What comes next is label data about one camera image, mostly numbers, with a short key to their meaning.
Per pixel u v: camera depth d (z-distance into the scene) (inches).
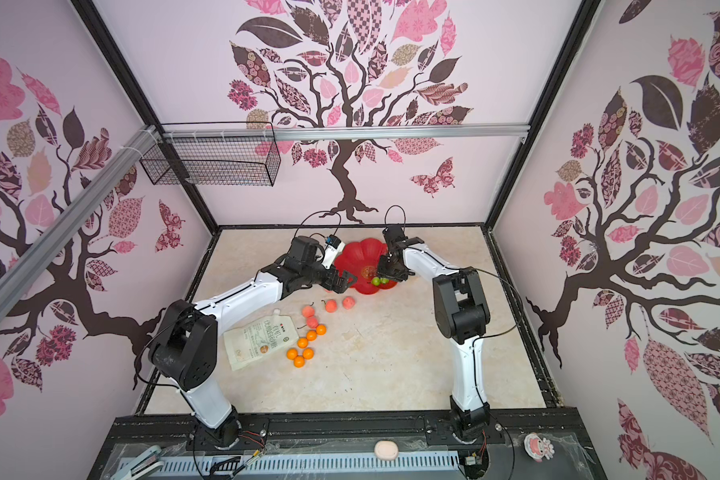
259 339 35.3
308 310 37.1
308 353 33.7
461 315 21.7
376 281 39.6
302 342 34.4
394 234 32.1
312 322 35.5
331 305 37.5
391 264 34.5
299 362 33.0
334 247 31.3
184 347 18.4
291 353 33.9
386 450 27.6
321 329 35.4
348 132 37.2
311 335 35.1
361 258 43.4
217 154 37.3
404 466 27.4
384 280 38.7
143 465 26.4
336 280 31.1
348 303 37.4
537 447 27.0
